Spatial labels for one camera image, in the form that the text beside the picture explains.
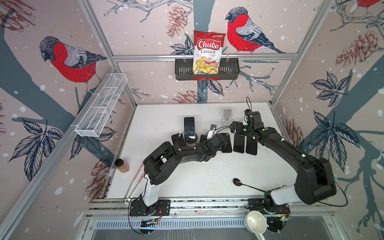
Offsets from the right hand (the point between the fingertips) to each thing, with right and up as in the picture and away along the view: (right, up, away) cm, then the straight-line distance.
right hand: (234, 128), depth 89 cm
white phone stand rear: (-2, +5, +15) cm, 16 cm away
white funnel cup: (+5, -43, -20) cm, 47 cm away
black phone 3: (+5, -11, +9) cm, 15 cm away
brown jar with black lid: (-64, -20, -9) cm, 68 cm away
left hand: (-13, -6, +3) cm, 15 cm away
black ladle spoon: (0, -29, -8) cm, 30 cm away
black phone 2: (-28, 0, +6) cm, 29 cm away
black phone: (-35, -7, -2) cm, 35 cm away
